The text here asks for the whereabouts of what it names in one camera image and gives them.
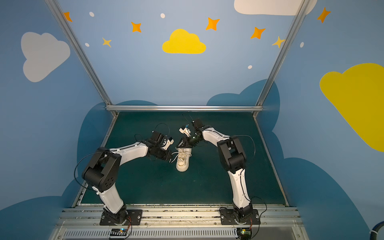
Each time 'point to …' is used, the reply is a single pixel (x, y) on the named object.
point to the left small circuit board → (118, 232)
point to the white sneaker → (182, 158)
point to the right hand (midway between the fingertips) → (180, 145)
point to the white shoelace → (181, 152)
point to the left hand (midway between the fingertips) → (171, 155)
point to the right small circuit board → (245, 233)
